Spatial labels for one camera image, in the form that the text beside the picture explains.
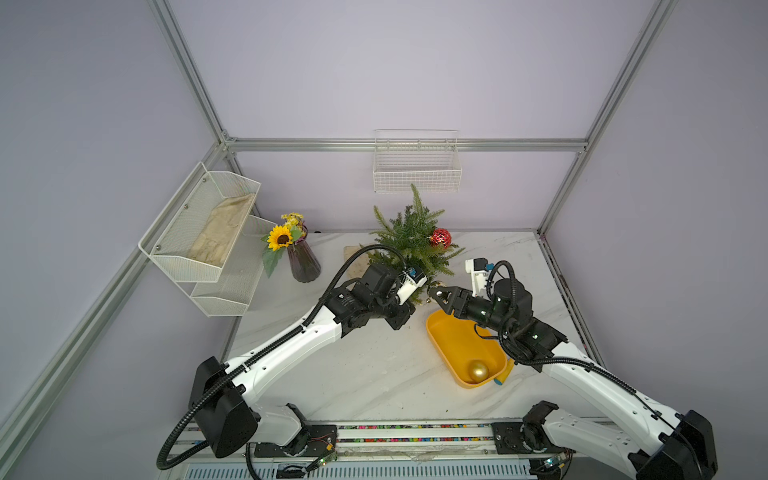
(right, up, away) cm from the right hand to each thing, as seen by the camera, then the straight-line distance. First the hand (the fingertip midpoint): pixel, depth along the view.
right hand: (436, 297), depth 73 cm
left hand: (-7, -3, +3) cm, 8 cm away
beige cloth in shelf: (-58, +16, +5) cm, 61 cm away
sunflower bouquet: (-44, +16, +13) cm, 48 cm away
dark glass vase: (-41, +8, +26) cm, 49 cm away
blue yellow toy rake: (+19, -24, +8) cm, 32 cm away
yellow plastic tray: (+12, -20, +14) cm, 27 cm away
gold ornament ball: (+13, -22, +8) cm, 26 cm away
